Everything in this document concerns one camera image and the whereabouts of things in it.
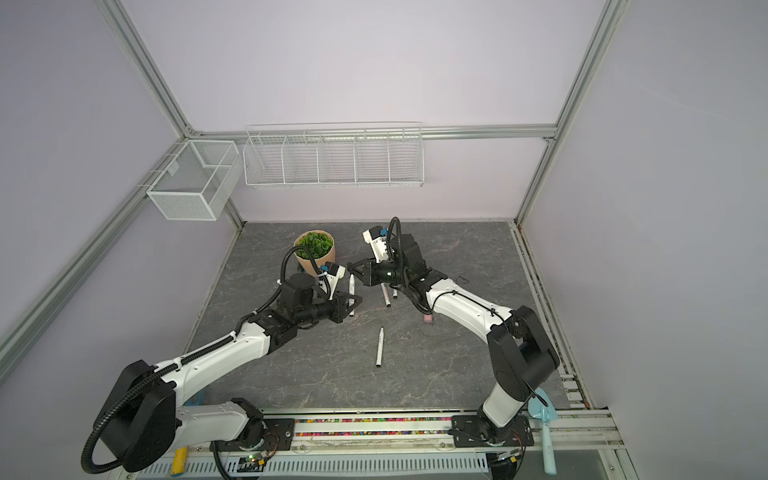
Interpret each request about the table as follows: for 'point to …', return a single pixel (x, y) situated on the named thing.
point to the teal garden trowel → (542, 409)
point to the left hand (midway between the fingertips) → (359, 302)
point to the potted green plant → (322, 245)
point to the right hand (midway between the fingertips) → (349, 270)
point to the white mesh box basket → (193, 179)
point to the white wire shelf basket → (341, 155)
